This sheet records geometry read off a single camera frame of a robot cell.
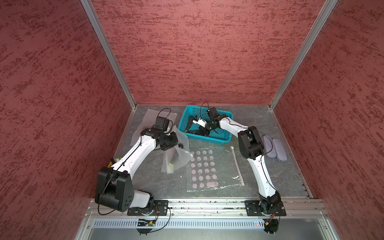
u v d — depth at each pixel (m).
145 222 0.72
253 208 0.74
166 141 0.71
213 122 0.83
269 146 0.95
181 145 0.87
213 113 0.89
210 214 0.73
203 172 0.87
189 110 1.07
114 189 0.41
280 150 0.93
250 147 0.63
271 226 0.70
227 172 0.87
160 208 0.74
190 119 1.09
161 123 0.67
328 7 0.71
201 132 0.95
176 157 0.86
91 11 0.72
